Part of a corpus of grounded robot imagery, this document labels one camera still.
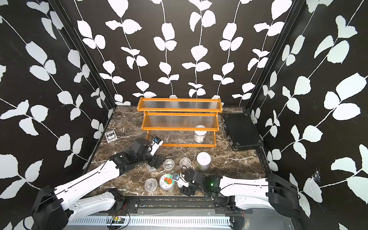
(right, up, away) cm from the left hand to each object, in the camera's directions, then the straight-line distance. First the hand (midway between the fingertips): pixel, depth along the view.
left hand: (160, 152), depth 80 cm
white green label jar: (+25, -5, +1) cm, 25 cm away
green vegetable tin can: (+13, -11, -16) cm, 23 cm away
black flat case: (+54, +10, +19) cm, 58 cm away
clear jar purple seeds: (-6, -10, +2) cm, 12 cm away
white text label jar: (+23, +8, +11) cm, 27 cm away
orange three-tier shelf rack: (+4, +19, +34) cm, 39 cm away
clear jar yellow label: (+4, -9, +3) cm, 10 cm away
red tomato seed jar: (+4, -15, -6) cm, 16 cm away
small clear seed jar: (-4, -17, -4) cm, 18 cm away
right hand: (+12, -14, -3) cm, 19 cm away
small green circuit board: (-19, -33, -9) cm, 39 cm away
